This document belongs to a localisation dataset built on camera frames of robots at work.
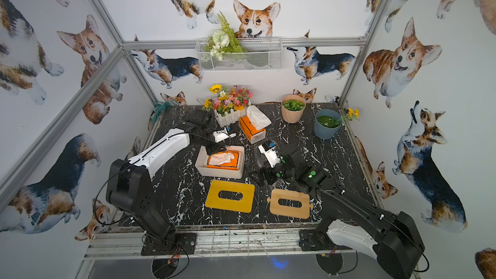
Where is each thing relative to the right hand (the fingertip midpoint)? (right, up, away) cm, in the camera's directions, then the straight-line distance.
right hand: (260, 162), depth 75 cm
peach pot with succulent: (+17, +23, +28) cm, 40 cm away
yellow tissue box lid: (-7, -20, +8) cm, 23 cm away
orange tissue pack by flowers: (-3, +15, +26) cm, 30 cm away
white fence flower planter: (-16, +24, +26) cm, 39 cm away
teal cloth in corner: (-63, +25, +44) cm, 81 cm away
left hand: (-18, +7, +14) cm, 24 cm away
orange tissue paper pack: (-15, -2, +13) cm, 19 cm away
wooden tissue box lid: (+18, -23, +8) cm, 31 cm away
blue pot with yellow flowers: (+36, +16, +28) cm, 48 cm away
